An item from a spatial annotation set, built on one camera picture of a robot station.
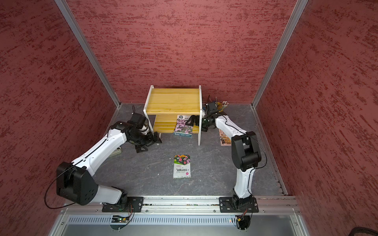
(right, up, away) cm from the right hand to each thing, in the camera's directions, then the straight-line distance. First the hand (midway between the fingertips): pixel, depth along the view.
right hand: (191, 127), depth 90 cm
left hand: (-20, -11, -10) cm, 25 cm away
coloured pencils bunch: (+20, +14, +7) cm, 26 cm away
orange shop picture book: (+24, -10, +10) cm, 27 cm away
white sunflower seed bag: (-6, -24, -3) cm, 24 cm away
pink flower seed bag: (-5, 0, -5) cm, 7 cm away
